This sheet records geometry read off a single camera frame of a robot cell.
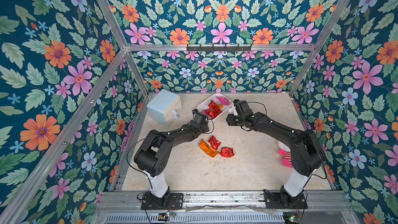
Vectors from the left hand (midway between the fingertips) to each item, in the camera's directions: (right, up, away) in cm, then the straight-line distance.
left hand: (207, 124), depth 96 cm
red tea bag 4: (+12, -15, -10) cm, 21 cm away
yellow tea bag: (+9, +11, +12) cm, 19 cm away
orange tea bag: (0, -14, -6) cm, 15 cm away
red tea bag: (+3, +12, +5) cm, 13 cm away
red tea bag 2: (+4, +7, +4) cm, 9 cm away
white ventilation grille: (-5, -41, -26) cm, 48 cm away
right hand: (+14, +4, -4) cm, 15 cm away
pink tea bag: (+11, +16, +10) cm, 22 cm away
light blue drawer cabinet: (-25, +11, -4) cm, 28 cm away
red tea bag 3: (+4, -11, -5) cm, 12 cm away
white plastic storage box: (-3, +12, +9) cm, 16 cm away
